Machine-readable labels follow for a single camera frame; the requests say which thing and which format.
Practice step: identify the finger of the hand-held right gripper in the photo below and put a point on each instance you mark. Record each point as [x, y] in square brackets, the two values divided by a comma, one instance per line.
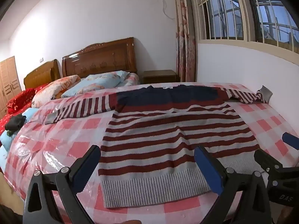
[290, 140]
[266, 158]

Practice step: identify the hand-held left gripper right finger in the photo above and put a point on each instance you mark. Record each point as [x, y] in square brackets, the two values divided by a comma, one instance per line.
[206, 168]

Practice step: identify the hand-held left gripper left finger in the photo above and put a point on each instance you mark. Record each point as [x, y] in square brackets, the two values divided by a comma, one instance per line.
[90, 165]

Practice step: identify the red and grey striped sweater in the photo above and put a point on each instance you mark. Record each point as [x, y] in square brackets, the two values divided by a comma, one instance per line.
[172, 142]

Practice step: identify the pink checkered bed cover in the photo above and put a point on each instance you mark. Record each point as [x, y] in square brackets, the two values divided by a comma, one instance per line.
[70, 140]

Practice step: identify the light blue floral pillow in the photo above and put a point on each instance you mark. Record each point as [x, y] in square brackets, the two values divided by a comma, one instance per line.
[98, 82]

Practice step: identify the orange floral pillow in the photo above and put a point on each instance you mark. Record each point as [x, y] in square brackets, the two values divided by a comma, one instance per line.
[55, 89]

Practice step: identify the dark folded cloth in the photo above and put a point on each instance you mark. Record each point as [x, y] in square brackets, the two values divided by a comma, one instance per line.
[15, 122]

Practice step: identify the light blue bed sheet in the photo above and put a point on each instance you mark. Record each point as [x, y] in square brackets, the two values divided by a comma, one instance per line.
[5, 142]

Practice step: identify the red blanket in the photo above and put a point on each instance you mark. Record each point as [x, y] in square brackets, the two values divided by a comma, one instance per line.
[19, 101]

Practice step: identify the small wooden headboard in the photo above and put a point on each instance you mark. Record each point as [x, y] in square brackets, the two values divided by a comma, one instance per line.
[42, 75]

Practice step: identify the wooden nightstand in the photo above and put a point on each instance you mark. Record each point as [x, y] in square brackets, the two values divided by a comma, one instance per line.
[160, 77]

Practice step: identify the large wooden headboard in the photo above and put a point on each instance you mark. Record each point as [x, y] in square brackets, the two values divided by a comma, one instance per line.
[100, 60]

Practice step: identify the wooden wardrobe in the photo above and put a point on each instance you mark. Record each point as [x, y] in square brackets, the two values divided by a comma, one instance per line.
[9, 84]

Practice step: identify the floral curtain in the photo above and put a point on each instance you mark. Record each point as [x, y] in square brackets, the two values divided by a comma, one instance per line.
[185, 39]

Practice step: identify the barred window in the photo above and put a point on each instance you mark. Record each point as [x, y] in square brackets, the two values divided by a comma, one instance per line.
[233, 11]

